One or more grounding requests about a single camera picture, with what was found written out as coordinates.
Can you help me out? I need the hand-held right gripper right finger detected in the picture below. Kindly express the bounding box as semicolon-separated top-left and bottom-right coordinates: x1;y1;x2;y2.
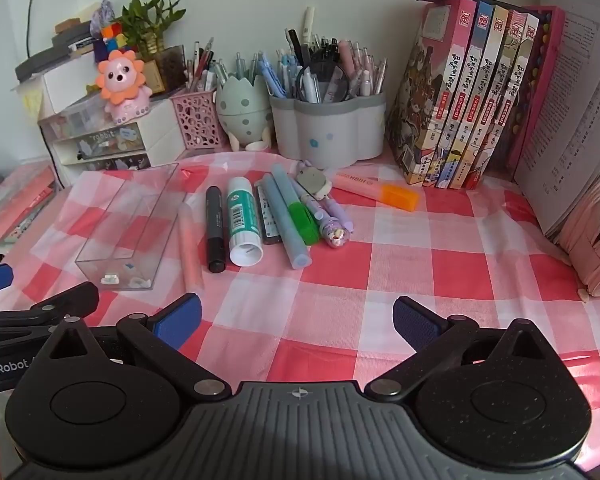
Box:
363;296;566;403

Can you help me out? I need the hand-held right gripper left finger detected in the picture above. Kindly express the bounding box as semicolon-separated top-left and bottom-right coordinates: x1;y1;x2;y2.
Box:
30;293;232;403

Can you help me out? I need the pale pink pen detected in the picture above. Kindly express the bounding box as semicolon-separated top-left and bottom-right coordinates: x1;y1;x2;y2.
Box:
179;202;204;291

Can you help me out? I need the clear plastic organizer box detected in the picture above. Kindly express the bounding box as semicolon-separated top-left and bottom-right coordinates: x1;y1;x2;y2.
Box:
75;161;181;292

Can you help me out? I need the black marker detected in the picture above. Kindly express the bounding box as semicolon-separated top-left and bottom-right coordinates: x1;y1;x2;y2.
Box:
205;186;227;273

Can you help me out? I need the green white glue stick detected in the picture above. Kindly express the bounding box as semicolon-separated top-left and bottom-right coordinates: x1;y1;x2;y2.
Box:
226;176;264;268

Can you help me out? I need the pencil lead refill case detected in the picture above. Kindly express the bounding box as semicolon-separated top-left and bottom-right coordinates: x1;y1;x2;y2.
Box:
256;182;283;246

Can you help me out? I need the blue grey highlighter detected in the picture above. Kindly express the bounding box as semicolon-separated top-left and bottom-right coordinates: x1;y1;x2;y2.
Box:
270;162;313;270

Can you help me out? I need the red white checked tablecloth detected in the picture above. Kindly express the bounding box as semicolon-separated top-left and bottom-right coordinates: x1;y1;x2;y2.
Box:
0;152;600;476

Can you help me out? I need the stack of pink books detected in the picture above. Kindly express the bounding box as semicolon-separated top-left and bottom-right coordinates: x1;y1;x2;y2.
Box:
0;165;58;243

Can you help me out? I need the purple cartoon pen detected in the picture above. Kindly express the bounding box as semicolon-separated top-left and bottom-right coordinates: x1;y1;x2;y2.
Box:
320;194;355;236
294;160;353;251

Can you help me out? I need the orange cap pink highlighter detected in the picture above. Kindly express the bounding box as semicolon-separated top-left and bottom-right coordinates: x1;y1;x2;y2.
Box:
330;171;421;212

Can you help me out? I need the grey rounded eraser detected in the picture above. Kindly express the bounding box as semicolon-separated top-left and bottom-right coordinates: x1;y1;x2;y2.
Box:
296;166;333;197

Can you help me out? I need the clear lidded storage box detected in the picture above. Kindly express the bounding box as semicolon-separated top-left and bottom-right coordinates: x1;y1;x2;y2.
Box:
39;94;113;138

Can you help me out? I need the yellow sticky note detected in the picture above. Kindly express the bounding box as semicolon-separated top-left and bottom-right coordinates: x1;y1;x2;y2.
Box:
22;87;43;126

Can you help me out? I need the pink pencil bag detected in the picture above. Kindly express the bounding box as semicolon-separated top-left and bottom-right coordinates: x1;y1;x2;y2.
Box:
567;175;600;298

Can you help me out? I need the white drawer organizer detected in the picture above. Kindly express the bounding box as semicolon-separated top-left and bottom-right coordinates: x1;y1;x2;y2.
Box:
37;95;186;188

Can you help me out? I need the pink perforated pen holder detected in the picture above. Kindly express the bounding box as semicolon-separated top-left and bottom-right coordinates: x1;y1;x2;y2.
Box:
170;89;218;151

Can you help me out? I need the white flower-shaped pen holder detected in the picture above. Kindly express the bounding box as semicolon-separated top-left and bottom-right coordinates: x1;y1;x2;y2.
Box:
269;91;387;170

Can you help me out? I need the white cardboard box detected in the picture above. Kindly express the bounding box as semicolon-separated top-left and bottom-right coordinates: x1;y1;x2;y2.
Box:
40;62;106;116

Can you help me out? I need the dark grey flat box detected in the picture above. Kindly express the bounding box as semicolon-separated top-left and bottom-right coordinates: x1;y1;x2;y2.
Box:
14;45;98;82

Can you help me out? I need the green egg-shaped pen holder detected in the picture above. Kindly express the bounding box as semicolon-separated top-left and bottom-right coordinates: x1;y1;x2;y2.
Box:
215;75;273;152

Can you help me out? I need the pink orange lion toy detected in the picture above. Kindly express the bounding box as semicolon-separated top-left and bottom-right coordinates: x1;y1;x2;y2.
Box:
95;50;153;125

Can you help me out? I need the brown framed card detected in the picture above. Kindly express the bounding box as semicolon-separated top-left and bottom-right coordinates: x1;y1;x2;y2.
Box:
140;60;166;96

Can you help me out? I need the bunch of thin mixed pens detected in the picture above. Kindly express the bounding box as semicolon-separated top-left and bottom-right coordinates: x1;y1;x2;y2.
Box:
185;36;231;95

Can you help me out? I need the black box white label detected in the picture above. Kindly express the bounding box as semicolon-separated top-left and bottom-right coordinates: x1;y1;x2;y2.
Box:
50;30;96;56

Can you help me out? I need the black rim magnifying glass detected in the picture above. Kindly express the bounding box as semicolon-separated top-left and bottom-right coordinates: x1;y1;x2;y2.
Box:
296;49;353;103

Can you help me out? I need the bunch of clear green pens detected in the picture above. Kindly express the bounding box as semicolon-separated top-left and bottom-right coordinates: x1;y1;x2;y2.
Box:
232;51;261;86

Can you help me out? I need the bunch of pens white holder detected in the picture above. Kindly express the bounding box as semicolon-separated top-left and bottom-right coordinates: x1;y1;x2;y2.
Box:
267;6;388;101

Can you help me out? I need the open white page book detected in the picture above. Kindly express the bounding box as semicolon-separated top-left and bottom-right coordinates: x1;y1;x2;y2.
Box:
512;0;600;241

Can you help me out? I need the colourful puzzle cube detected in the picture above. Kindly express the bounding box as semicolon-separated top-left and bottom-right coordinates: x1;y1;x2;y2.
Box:
100;21;131;53

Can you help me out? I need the purple tassel charm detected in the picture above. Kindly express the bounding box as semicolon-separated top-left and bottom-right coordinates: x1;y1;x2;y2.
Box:
90;0;116;63

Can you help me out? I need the green bamboo plant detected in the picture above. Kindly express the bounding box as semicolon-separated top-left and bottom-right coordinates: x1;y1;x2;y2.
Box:
112;0;186;58

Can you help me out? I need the black cable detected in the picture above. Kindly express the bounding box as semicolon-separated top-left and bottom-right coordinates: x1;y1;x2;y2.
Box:
26;0;37;58

